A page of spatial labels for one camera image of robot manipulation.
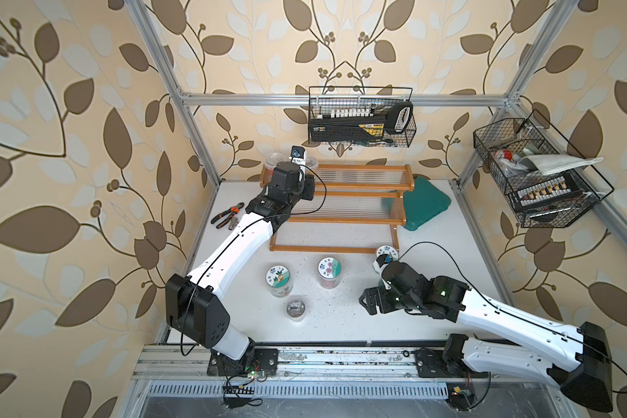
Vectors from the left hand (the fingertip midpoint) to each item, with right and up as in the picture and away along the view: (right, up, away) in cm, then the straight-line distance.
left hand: (309, 173), depth 78 cm
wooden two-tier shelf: (+19, -11, +35) cm, 42 cm away
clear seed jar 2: (+1, +4, +3) cm, 5 cm away
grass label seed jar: (+28, -27, +11) cm, 40 cm away
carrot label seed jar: (-10, -33, +5) cm, 35 cm away
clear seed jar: (-4, -42, +2) cm, 42 cm away
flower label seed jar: (+6, -32, +7) cm, 33 cm away
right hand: (+18, -37, -2) cm, 41 cm away
